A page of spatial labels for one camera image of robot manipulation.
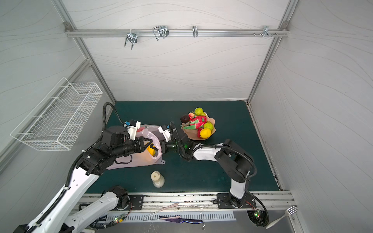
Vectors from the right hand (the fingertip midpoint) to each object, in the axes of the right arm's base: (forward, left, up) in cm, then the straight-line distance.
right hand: (153, 142), depth 77 cm
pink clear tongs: (-32, 0, -18) cm, 37 cm away
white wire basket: (0, +44, +16) cm, 46 cm away
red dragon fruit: (+20, -23, -9) cm, 32 cm away
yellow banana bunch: (-4, +1, -1) cm, 5 cm away
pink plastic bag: (-8, +5, -4) cm, 10 cm away
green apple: (+20, -31, -10) cm, 38 cm away
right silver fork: (-26, -71, -18) cm, 77 cm away
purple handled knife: (-33, -17, -17) cm, 41 cm away
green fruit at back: (+30, -24, -8) cm, 39 cm away
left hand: (-3, -3, +9) cm, 10 cm away
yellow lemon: (+13, -29, -9) cm, 33 cm away
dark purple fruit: (+23, -15, -7) cm, 28 cm away
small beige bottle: (-17, -4, -8) cm, 19 cm away
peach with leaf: (+27, -19, -9) cm, 34 cm away
